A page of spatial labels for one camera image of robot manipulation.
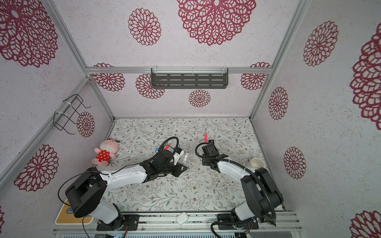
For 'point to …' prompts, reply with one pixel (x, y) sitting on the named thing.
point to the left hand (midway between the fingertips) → (185, 170)
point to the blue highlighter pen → (158, 149)
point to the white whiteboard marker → (185, 158)
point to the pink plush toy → (108, 148)
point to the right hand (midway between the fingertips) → (208, 156)
